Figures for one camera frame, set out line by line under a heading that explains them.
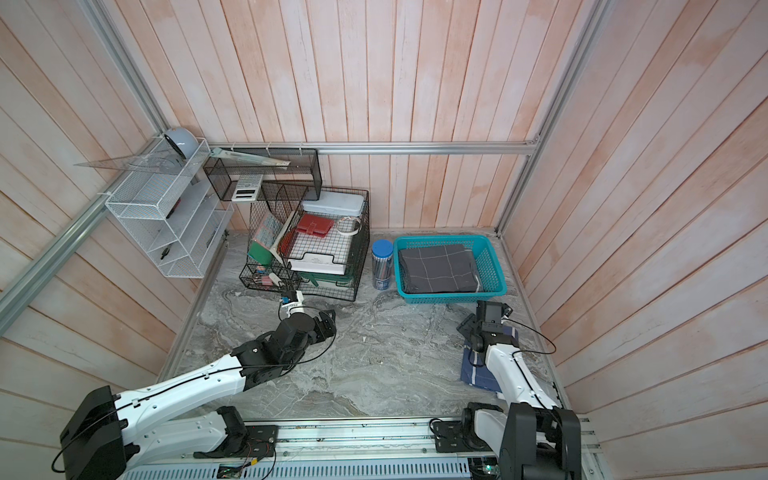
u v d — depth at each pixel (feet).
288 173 2.89
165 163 2.79
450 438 2.41
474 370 2.75
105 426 1.31
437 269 3.24
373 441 2.45
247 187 3.20
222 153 2.99
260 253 3.41
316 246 2.89
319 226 3.01
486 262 3.34
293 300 2.30
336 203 3.24
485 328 2.21
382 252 2.89
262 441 2.39
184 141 2.74
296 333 1.91
